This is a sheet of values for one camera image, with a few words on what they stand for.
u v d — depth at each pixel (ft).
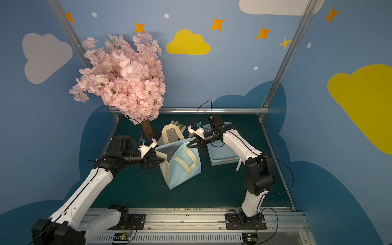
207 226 2.43
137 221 2.46
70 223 1.29
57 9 2.27
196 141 2.40
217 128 2.21
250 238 2.40
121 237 2.35
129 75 1.71
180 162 2.38
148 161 2.13
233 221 2.43
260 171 1.58
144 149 2.11
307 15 2.35
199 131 2.36
